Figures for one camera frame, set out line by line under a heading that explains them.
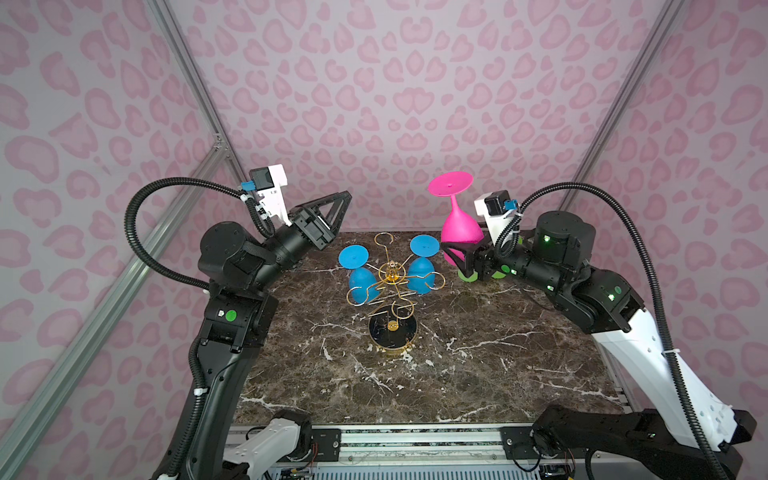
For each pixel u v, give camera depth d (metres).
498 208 0.45
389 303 1.00
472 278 1.05
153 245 0.65
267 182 0.43
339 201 0.49
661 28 0.71
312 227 0.43
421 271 0.80
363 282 0.78
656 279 0.40
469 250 0.49
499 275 0.51
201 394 0.36
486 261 0.50
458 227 0.52
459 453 0.72
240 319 0.39
